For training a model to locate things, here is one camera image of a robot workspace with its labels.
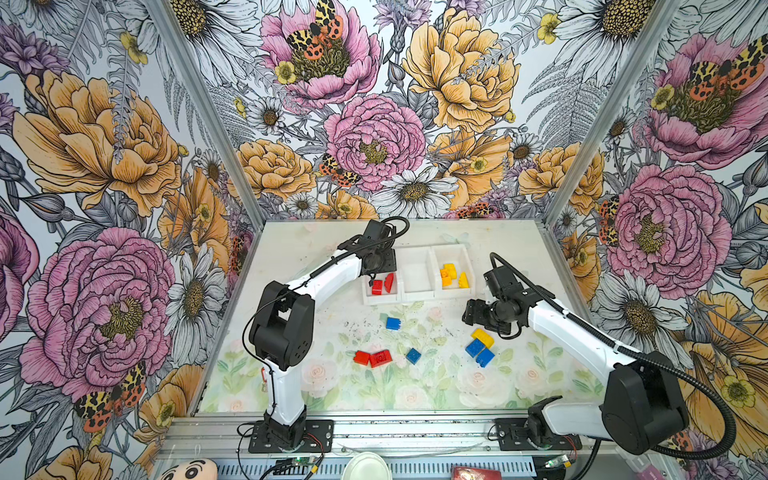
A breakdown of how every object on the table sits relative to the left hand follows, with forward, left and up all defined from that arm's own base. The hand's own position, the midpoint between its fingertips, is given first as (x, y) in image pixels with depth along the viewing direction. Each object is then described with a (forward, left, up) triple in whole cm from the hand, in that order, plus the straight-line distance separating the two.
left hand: (385, 269), depth 94 cm
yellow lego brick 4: (-18, -29, -9) cm, 36 cm away
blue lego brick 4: (-25, -28, -8) cm, 38 cm away
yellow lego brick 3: (+1, -26, -8) cm, 27 cm away
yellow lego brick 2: (+7, -23, -8) cm, 25 cm away
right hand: (-18, -25, -2) cm, 31 cm away
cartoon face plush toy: (-49, +40, -3) cm, 64 cm away
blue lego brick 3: (-22, -26, -9) cm, 35 cm away
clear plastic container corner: (-49, -57, -8) cm, 76 cm away
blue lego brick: (-13, -2, -11) cm, 17 cm away
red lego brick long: (+1, -1, -9) cm, 9 cm away
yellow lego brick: (+2, -20, -7) cm, 21 cm away
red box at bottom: (-51, -18, -6) cm, 54 cm away
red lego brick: (+1, +3, -11) cm, 11 cm away
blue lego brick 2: (-24, -8, -9) cm, 27 cm away
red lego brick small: (-24, +7, -10) cm, 27 cm away
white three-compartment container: (+6, -13, -10) cm, 17 cm away
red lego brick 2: (-24, +1, -10) cm, 26 cm away
